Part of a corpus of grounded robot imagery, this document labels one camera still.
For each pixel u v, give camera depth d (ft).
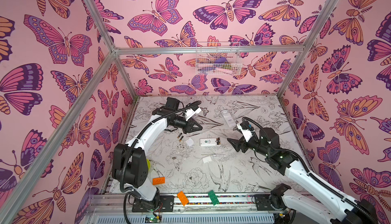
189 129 2.31
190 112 2.35
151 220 2.35
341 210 1.32
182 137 3.19
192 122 2.34
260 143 2.02
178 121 2.31
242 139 2.20
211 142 3.10
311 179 1.56
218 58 3.13
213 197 2.44
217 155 2.95
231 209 2.39
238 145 2.19
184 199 2.44
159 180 2.65
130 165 1.46
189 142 3.15
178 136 3.20
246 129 2.09
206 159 2.88
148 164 2.94
